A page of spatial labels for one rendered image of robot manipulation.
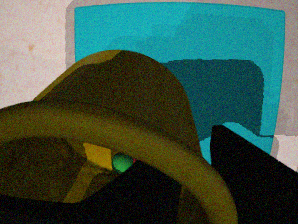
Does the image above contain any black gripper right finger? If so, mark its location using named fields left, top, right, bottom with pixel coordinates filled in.
left=210, top=125, right=298, bottom=224

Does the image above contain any green marble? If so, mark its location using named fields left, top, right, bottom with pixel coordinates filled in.
left=110, top=152, right=133, bottom=173

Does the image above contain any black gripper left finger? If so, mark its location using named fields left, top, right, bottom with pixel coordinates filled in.
left=0, top=160, right=182, bottom=224

